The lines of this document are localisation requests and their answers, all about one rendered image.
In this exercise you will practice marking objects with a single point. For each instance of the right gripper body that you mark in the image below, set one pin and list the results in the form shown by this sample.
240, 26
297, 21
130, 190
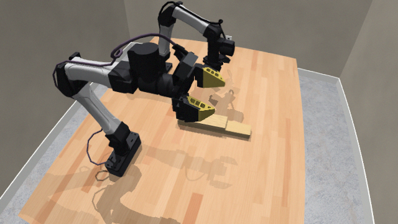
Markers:
184, 111

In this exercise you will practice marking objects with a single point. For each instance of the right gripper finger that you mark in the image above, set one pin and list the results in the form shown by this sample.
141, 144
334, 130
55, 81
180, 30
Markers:
205, 109
212, 79

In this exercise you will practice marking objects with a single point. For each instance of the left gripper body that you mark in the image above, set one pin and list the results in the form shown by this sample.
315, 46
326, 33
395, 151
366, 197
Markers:
213, 61

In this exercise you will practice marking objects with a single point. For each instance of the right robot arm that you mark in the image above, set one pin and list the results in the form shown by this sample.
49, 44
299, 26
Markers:
141, 71

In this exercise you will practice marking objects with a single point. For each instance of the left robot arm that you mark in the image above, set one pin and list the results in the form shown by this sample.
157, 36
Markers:
212, 32

